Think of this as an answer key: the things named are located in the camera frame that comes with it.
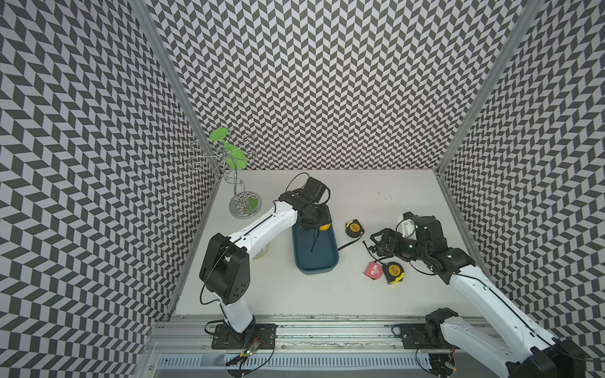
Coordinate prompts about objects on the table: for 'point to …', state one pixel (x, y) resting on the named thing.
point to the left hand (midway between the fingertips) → (326, 223)
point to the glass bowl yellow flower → (262, 251)
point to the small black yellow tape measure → (372, 254)
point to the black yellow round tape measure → (353, 229)
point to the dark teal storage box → (315, 250)
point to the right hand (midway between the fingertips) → (378, 246)
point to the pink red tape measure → (374, 270)
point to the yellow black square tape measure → (393, 272)
